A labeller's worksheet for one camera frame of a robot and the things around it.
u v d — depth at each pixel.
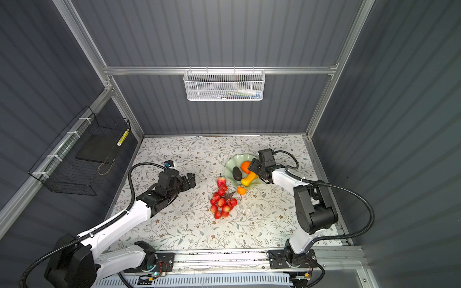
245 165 0.97
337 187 0.44
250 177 0.95
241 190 0.91
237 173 0.98
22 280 0.36
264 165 0.74
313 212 0.47
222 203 0.85
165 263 0.72
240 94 0.93
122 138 0.81
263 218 0.86
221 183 0.94
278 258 0.74
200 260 0.75
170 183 0.63
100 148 0.74
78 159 0.73
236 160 1.02
